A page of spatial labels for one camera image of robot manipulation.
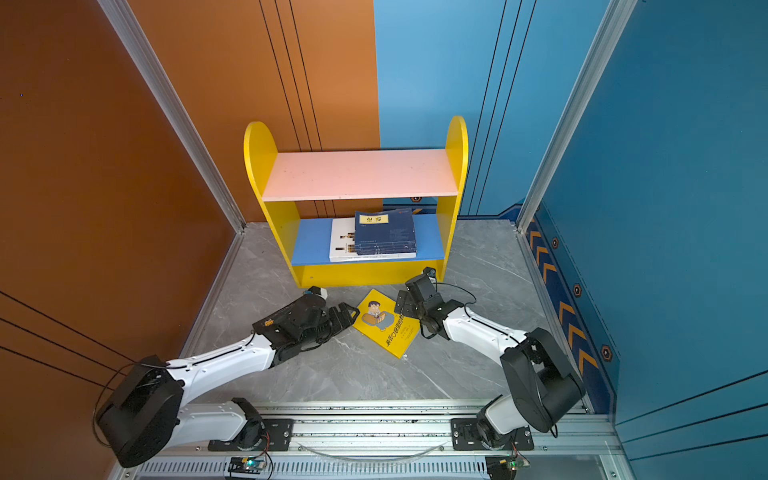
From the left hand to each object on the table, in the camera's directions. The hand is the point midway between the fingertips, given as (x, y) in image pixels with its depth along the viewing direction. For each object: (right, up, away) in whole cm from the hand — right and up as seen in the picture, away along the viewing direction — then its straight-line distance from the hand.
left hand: (355, 315), depth 85 cm
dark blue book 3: (+8, +24, +5) cm, 26 cm away
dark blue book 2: (+8, +19, +3) cm, 21 cm away
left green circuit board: (-24, -33, -14) cm, 43 cm away
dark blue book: (+9, +18, +4) cm, 21 cm away
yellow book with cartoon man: (+6, -3, +7) cm, 10 cm away
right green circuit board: (+37, -33, -14) cm, 52 cm away
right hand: (+15, +3, +5) cm, 16 cm away
